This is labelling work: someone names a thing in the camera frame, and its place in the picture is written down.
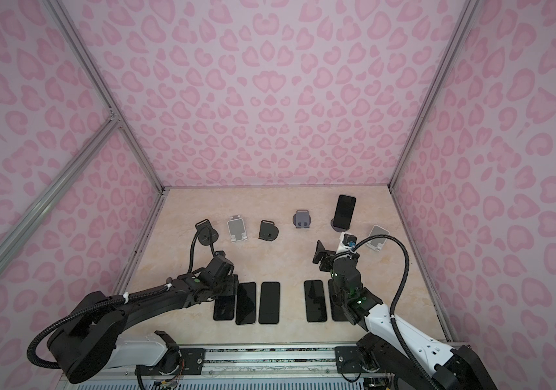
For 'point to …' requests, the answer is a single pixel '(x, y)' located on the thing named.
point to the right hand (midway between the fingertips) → (329, 242)
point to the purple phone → (338, 313)
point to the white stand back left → (236, 229)
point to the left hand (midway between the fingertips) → (233, 282)
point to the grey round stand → (206, 235)
